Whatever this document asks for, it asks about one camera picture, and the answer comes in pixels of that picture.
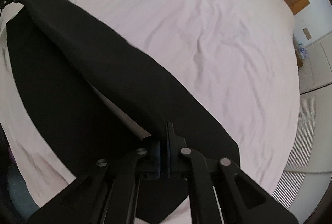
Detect black pants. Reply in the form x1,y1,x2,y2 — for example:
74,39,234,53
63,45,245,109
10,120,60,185
6,0,241,223

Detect striped grey mattress side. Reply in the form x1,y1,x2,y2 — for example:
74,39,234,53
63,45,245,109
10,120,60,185
272,96,316,209

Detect white wardrobe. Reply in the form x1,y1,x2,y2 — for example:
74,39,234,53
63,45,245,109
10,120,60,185
298,33,331,94

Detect white bed sheet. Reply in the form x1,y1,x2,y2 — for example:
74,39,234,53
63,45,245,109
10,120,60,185
0,0,302,224

